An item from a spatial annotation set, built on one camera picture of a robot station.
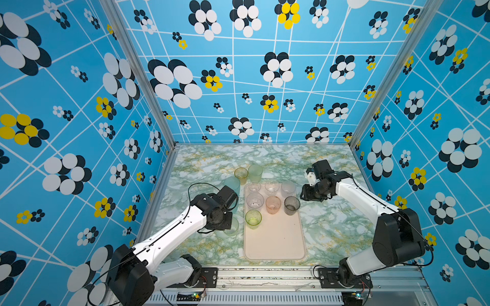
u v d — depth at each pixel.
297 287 0.72
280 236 0.84
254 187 0.98
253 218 0.89
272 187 0.97
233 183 0.96
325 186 0.64
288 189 0.96
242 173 1.02
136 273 0.38
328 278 0.73
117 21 0.71
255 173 1.01
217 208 0.56
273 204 0.92
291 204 0.91
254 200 0.90
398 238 0.43
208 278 0.73
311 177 0.82
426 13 0.69
